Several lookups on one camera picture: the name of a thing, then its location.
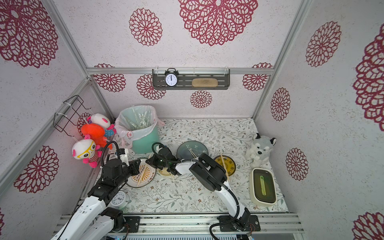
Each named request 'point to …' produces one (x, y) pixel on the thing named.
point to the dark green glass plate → (197, 147)
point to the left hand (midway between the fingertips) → (141, 161)
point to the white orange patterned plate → (147, 173)
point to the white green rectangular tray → (262, 187)
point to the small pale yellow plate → (164, 171)
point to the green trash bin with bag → (137, 126)
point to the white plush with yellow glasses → (86, 149)
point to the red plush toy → (96, 132)
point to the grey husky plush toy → (258, 153)
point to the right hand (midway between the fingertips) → (143, 160)
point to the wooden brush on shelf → (204, 82)
